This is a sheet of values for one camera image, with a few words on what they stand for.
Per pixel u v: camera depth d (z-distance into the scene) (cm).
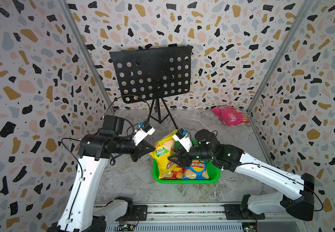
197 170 81
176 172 82
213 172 87
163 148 61
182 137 56
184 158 55
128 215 65
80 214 35
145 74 72
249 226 72
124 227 71
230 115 106
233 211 75
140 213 73
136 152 52
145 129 52
